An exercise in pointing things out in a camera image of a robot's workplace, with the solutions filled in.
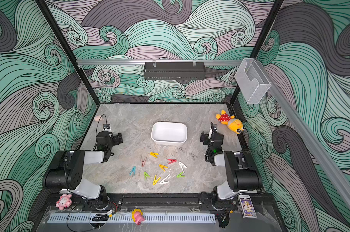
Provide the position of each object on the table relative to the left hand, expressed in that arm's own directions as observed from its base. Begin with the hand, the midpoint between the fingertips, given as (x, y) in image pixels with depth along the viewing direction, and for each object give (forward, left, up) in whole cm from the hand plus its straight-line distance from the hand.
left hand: (112, 132), depth 94 cm
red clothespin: (-17, -40, -6) cm, 44 cm away
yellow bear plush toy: (+8, -85, -1) cm, 85 cm away
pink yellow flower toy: (-45, -24, -3) cm, 51 cm away
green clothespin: (-25, -25, -5) cm, 36 cm away
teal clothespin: (-23, -17, -5) cm, 29 cm away
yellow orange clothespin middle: (-20, -34, -6) cm, 40 cm away
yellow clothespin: (-13, -28, -5) cm, 31 cm away
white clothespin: (-20, -46, -5) cm, 51 cm away
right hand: (0, -65, +1) cm, 65 cm away
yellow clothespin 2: (-28, -31, -5) cm, 42 cm away
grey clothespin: (-9, -46, -5) cm, 47 cm away
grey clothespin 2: (-13, -53, -6) cm, 55 cm away
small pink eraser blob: (+17, +18, -6) cm, 26 cm away
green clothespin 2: (-25, -45, -5) cm, 52 cm away
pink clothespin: (-18, -22, -5) cm, 29 cm away
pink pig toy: (-39, +14, -3) cm, 42 cm away
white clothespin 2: (-29, -35, -5) cm, 46 cm away
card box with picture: (-41, -78, -3) cm, 88 cm away
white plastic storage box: (+4, -38, -6) cm, 39 cm away
